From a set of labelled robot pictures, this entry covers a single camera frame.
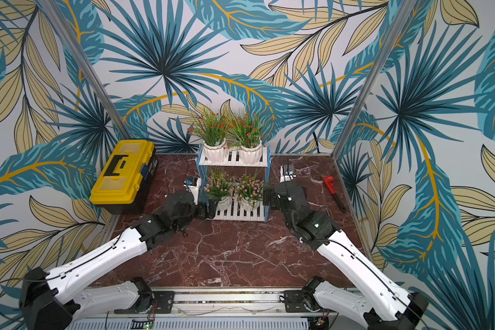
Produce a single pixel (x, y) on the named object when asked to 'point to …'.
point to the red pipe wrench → (329, 180)
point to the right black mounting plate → (294, 302)
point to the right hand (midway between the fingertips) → (280, 186)
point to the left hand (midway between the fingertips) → (206, 201)
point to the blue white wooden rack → (234, 166)
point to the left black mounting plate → (162, 302)
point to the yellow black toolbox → (124, 183)
